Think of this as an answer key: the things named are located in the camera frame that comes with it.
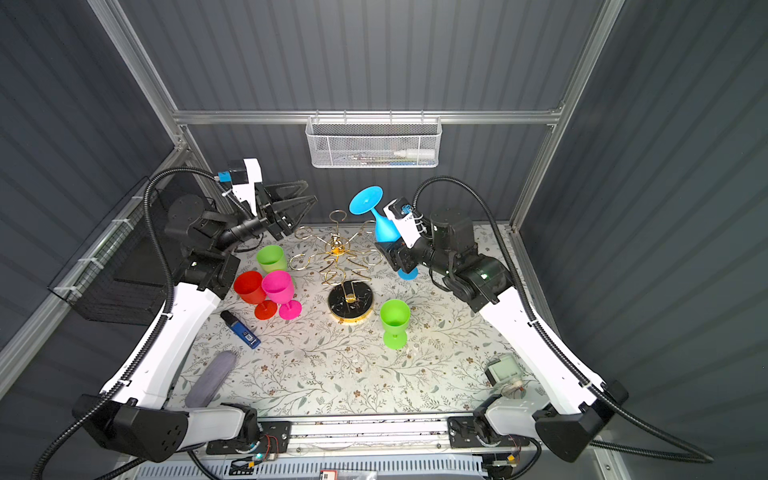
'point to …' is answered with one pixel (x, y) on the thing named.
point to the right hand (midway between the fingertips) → (393, 234)
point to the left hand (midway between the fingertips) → (312, 191)
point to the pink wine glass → (280, 286)
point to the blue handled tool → (240, 329)
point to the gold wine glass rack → (351, 297)
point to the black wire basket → (124, 274)
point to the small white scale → (503, 371)
